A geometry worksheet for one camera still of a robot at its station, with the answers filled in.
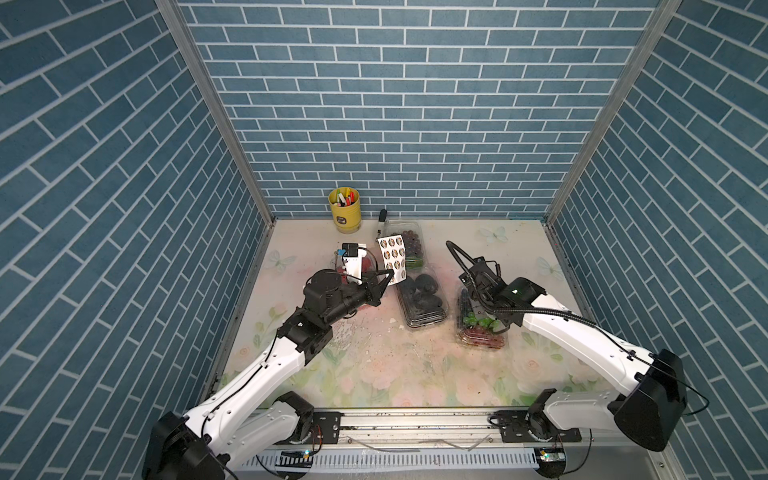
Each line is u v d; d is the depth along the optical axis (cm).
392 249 72
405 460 77
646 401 39
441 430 75
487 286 60
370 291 62
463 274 62
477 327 87
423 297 90
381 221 115
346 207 106
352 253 63
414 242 105
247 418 46
